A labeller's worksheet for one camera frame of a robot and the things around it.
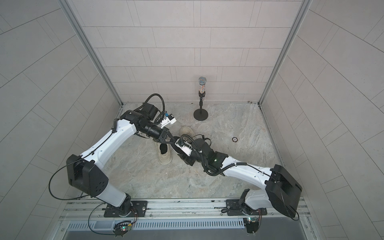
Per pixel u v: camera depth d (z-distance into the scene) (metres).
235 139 0.96
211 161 0.57
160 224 0.68
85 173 0.41
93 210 0.71
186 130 0.96
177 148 0.67
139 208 0.71
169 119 0.69
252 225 0.67
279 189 0.40
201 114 1.09
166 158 0.83
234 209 0.71
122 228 0.65
